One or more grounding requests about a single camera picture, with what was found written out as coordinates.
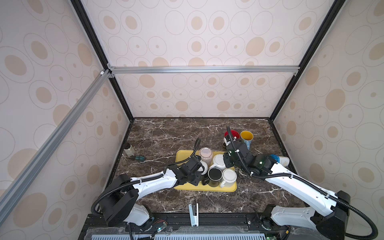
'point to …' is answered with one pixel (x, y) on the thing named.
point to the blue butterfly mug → (247, 136)
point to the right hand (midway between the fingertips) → (226, 153)
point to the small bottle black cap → (129, 149)
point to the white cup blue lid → (283, 160)
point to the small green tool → (138, 157)
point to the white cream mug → (229, 177)
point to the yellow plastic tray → (181, 155)
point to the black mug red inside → (215, 175)
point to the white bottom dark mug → (205, 167)
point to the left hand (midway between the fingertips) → (202, 176)
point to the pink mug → (206, 154)
